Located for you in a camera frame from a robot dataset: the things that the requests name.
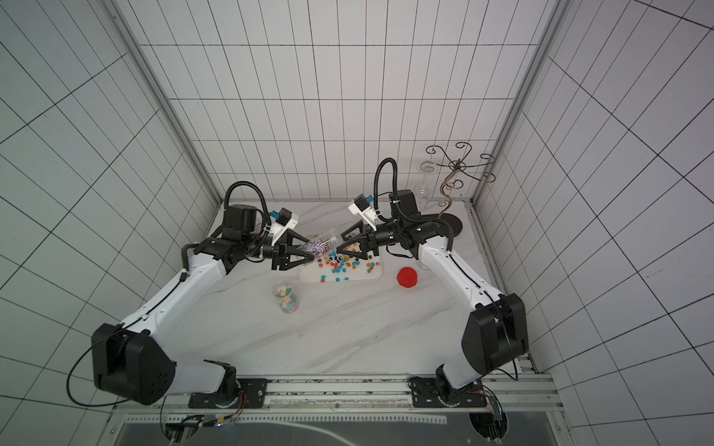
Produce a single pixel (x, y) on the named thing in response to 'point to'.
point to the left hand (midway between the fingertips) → (307, 254)
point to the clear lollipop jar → (424, 267)
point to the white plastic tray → (310, 272)
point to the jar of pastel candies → (286, 294)
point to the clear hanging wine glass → (426, 167)
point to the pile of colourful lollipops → (339, 264)
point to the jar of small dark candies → (323, 242)
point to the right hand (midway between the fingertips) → (344, 237)
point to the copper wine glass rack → (452, 180)
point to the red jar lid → (407, 277)
